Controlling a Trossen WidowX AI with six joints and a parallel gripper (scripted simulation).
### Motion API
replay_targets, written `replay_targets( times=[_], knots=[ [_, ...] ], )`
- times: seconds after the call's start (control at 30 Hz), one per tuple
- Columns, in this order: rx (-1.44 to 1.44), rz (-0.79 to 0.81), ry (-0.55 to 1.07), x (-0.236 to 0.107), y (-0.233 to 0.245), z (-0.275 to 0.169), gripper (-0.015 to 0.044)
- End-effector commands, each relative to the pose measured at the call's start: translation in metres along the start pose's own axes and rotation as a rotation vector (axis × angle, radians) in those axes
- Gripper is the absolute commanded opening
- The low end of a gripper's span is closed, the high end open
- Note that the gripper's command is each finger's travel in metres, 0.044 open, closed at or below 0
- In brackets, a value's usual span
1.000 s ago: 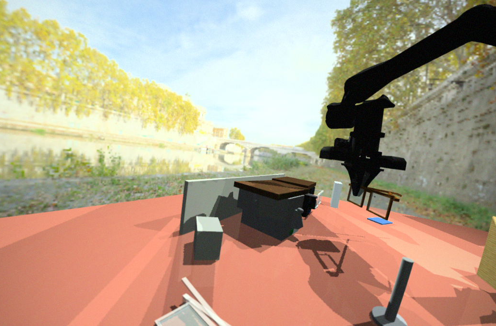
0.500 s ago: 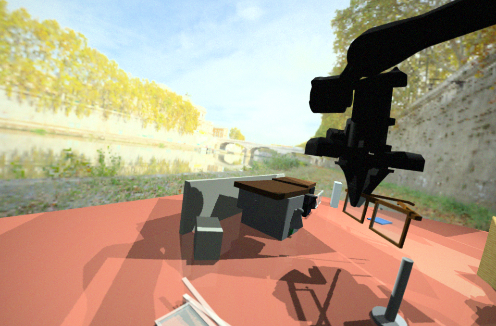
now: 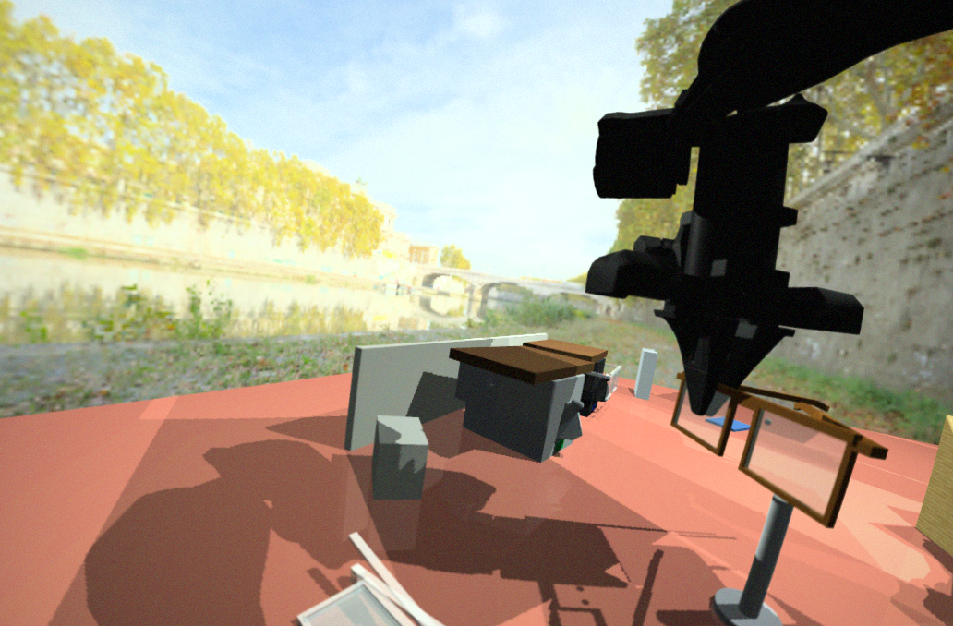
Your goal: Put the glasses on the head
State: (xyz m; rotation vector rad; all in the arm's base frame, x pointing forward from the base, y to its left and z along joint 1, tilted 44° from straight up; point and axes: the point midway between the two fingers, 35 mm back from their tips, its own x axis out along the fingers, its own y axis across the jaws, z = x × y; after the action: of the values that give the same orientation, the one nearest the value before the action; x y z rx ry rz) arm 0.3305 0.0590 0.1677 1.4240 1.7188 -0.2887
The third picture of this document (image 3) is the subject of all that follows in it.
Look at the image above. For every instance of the brown tortoiseshell glasses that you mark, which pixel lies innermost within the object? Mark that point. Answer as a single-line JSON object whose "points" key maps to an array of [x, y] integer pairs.
{"points": [[807, 460]]}

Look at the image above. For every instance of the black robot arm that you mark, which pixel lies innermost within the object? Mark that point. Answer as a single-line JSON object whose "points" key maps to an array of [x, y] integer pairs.
{"points": [[757, 52]]}

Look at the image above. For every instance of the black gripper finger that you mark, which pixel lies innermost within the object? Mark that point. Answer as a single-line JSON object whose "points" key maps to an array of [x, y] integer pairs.
{"points": [[751, 344], [705, 343]]}

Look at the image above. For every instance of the pale grey flat panel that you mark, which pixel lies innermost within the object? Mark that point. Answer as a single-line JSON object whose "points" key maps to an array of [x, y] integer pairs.
{"points": [[409, 380]]}

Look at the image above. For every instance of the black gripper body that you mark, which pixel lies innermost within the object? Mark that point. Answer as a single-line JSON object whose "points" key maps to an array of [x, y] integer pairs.
{"points": [[729, 270]]}

